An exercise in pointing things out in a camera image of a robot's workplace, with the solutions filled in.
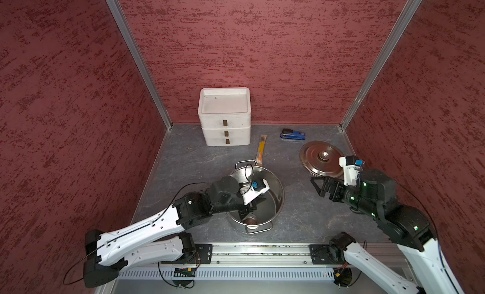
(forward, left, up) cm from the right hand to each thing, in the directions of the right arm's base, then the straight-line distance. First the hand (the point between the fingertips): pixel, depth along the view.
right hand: (317, 185), depth 64 cm
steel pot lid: (+29, -17, -26) cm, 43 cm away
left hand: (-4, +20, -3) cm, 21 cm away
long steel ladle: (-5, +24, -18) cm, 30 cm away
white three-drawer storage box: (+41, +35, -3) cm, 54 cm away
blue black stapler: (+47, -2, -26) cm, 54 cm away
